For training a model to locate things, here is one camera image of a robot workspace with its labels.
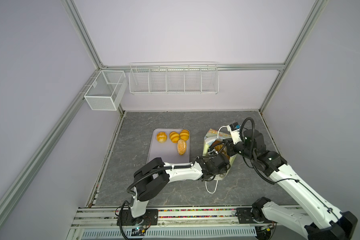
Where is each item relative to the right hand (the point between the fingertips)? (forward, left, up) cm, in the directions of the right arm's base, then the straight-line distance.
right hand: (224, 140), depth 75 cm
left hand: (-8, -1, -17) cm, 19 cm away
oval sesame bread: (+8, +23, -18) cm, 30 cm away
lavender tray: (+6, +32, -21) cm, 39 cm away
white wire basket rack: (+44, +28, +8) cm, 53 cm away
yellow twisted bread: (+19, +21, -20) cm, 34 cm away
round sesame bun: (+16, +37, -19) cm, 44 cm away
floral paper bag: (+1, +6, 0) cm, 6 cm away
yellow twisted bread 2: (+17, +28, -20) cm, 39 cm away
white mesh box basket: (+43, +76, 0) cm, 88 cm away
